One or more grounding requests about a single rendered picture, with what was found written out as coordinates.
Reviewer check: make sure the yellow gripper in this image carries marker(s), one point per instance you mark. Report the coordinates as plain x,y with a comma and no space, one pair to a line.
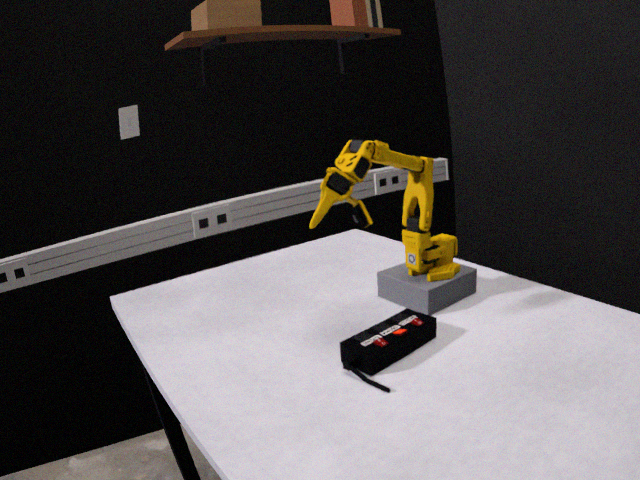
339,183

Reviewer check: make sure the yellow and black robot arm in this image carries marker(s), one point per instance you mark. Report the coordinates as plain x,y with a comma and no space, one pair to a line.
419,188

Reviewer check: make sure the black power strip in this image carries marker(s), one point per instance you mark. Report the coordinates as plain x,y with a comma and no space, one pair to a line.
381,345

